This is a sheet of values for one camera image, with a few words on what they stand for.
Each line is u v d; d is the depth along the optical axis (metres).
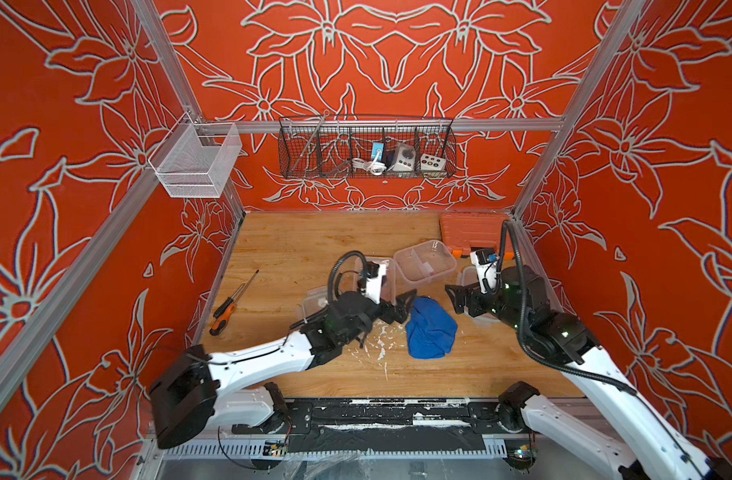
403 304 0.63
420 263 1.00
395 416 0.74
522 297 0.49
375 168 0.86
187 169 0.88
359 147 1.01
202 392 0.41
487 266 0.57
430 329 0.84
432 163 0.94
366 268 0.60
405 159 0.91
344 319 0.54
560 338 0.46
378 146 0.84
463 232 1.07
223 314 0.90
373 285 0.62
